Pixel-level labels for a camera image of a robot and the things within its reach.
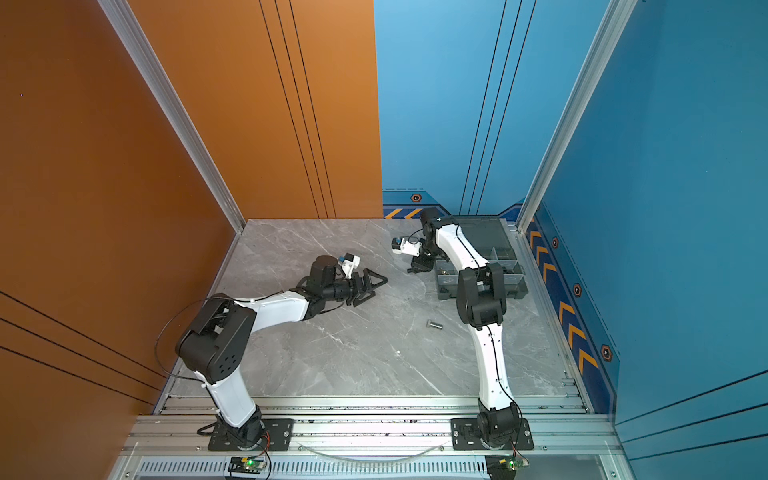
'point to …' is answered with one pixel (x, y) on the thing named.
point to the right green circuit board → (504, 467)
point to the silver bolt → (433, 324)
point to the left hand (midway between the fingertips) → (383, 285)
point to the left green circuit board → (246, 465)
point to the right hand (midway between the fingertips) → (418, 261)
